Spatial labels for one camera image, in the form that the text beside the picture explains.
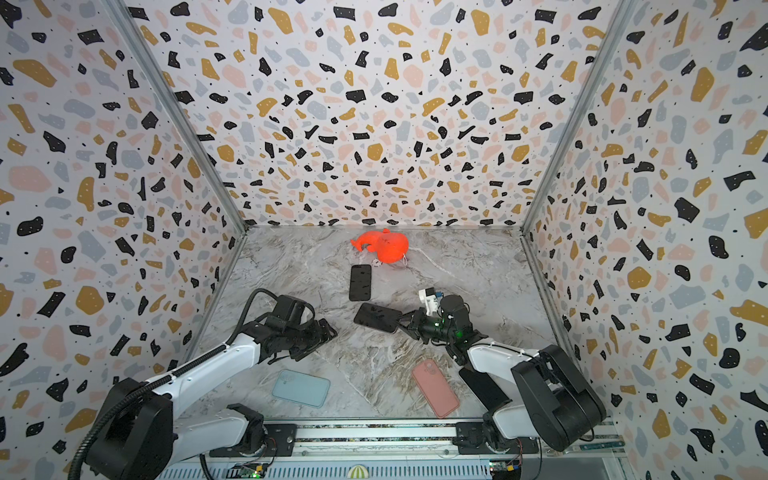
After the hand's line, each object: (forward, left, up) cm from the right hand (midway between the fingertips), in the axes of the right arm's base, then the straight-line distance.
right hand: (388, 318), depth 80 cm
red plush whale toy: (+33, +2, -8) cm, 34 cm away
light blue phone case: (-14, +24, -15) cm, 32 cm away
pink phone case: (-13, -13, -18) cm, 26 cm away
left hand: (-2, +17, -7) cm, 18 cm away
